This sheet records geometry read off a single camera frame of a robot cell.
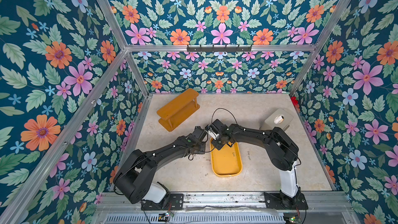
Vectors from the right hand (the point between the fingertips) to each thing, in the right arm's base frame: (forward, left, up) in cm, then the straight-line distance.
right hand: (216, 141), depth 94 cm
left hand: (-5, +8, +3) cm, 10 cm away
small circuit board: (-39, +25, -2) cm, 46 cm away
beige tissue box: (+13, -40, +7) cm, 43 cm away
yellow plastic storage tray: (-13, -6, +2) cm, 15 cm away
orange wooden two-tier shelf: (+10, +26, +14) cm, 31 cm away
